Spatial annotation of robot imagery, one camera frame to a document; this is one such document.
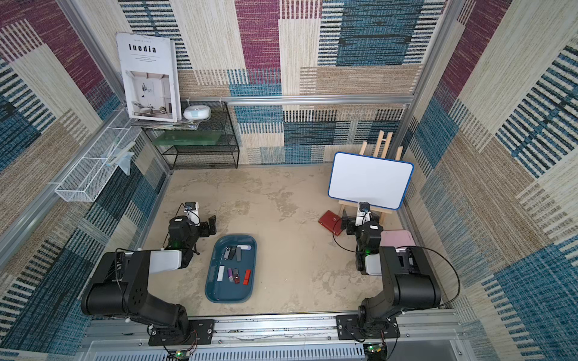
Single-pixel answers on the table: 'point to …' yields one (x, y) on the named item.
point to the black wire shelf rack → (204, 138)
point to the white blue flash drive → (244, 247)
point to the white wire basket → (87, 178)
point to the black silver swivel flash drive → (226, 253)
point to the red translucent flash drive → (247, 277)
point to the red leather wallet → (331, 222)
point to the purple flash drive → (230, 274)
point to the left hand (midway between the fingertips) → (203, 216)
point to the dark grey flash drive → (238, 253)
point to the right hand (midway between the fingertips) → (358, 207)
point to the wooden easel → (385, 147)
